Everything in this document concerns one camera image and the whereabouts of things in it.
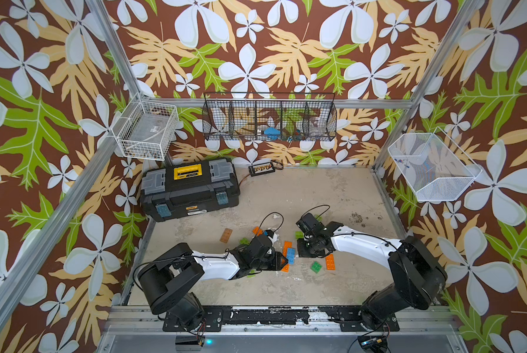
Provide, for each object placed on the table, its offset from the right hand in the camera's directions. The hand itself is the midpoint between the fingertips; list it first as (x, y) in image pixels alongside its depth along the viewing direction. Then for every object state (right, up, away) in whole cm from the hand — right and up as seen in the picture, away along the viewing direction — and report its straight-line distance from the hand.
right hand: (297, 252), depth 88 cm
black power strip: (-15, +37, +30) cm, 50 cm away
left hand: (-5, -2, -4) cm, 6 cm away
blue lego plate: (-3, -1, -1) cm, 3 cm away
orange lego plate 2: (+13, -4, -1) cm, 14 cm away
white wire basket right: (+51, +34, -5) cm, 62 cm away
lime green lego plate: (-1, +9, -10) cm, 13 cm away
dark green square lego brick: (+7, -5, -4) cm, 9 cm away
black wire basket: (-10, +59, +11) cm, 61 cm away
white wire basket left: (-61, +49, -2) cm, 78 cm away
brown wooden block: (-30, +6, +5) cm, 31 cm away
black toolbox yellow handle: (-46, +26, +2) cm, 53 cm away
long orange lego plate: (-5, +2, +2) cm, 6 cm away
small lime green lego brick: (+10, +13, +2) cm, 17 cm away
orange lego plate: (-17, +7, +8) cm, 20 cm away
